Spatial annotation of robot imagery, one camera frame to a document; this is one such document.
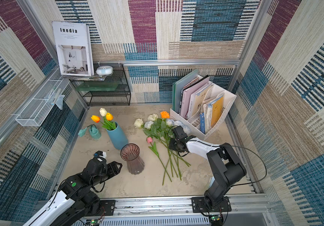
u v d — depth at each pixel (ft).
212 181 2.60
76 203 1.75
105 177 2.22
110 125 2.57
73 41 2.54
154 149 3.08
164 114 3.54
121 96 3.98
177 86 2.93
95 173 1.89
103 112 2.42
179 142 2.34
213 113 2.95
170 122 3.39
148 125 3.31
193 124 3.43
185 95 2.85
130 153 2.34
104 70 2.86
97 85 3.34
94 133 3.16
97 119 2.40
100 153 2.32
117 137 2.71
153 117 3.52
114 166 2.29
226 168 1.51
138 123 3.34
